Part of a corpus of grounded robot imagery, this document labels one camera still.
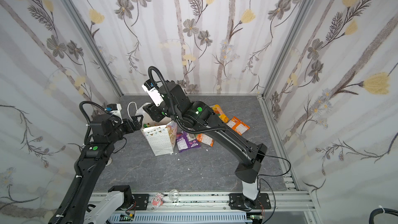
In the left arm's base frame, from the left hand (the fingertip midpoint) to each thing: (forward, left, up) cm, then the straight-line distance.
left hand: (133, 113), depth 74 cm
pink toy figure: (-34, -12, -24) cm, 43 cm away
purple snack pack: (-3, -25, -25) cm, 35 cm away
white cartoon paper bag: (-7, -13, -9) cm, 18 cm away
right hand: (-6, -12, +17) cm, 21 cm away
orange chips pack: (-1, -36, -26) cm, 44 cm away
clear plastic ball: (-32, -19, -28) cm, 46 cm away
